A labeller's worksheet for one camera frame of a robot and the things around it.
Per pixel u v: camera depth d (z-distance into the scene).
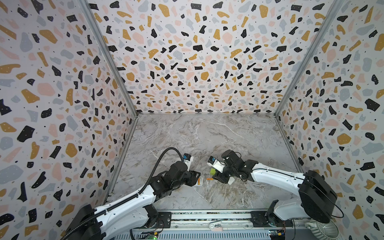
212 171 0.88
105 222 0.42
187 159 0.70
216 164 0.75
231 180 0.87
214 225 0.70
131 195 0.49
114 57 0.90
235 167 0.65
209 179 0.87
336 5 0.71
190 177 0.64
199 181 0.86
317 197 0.42
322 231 0.72
